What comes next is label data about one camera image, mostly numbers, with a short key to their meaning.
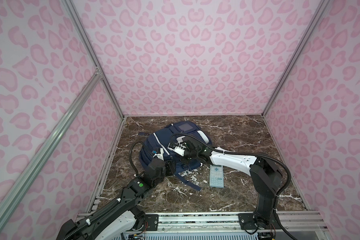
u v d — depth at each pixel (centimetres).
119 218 57
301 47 82
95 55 86
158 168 59
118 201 49
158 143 89
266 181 47
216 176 87
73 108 71
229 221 75
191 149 68
